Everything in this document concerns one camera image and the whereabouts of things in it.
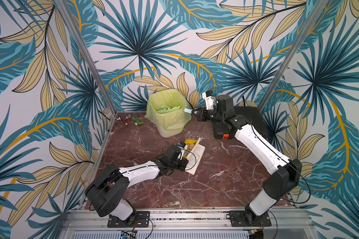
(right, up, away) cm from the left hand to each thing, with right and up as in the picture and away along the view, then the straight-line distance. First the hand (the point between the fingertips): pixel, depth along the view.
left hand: (186, 162), depth 86 cm
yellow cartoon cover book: (+5, +4, +9) cm, 11 cm away
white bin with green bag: (-9, +22, +5) cm, 24 cm away
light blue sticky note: (+1, +29, -9) cm, 31 cm away
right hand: (+2, +29, -10) cm, 31 cm away
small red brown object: (-43, +22, +24) cm, 54 cm away
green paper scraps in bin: (-14, +33, +16) cm, 39 cm away
